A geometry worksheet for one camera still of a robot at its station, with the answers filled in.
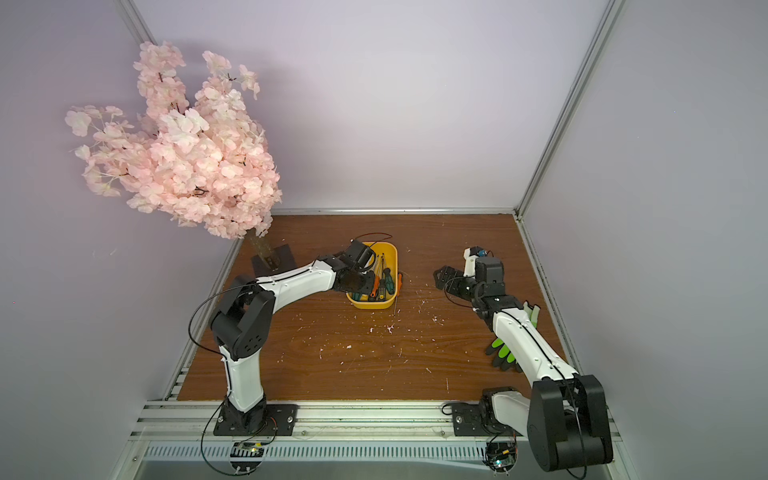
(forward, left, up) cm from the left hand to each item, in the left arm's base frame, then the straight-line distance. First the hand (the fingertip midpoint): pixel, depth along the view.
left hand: (374, 283), depth 94 cm
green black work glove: (-22, -37, -2) cm, 43 cm away
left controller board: (-45, +29, -8) cm, 54 cm away
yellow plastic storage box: (+11, -4, +1) cm, 12 cm away
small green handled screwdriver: (+2, -5, -2) cm, 5 cm away
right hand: (-2, -22, +11) cm, 25 cm away
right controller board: (-44, -33, -6) cm, 55 cm away
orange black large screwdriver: (-1, -8, +2) cm, 8 cm away
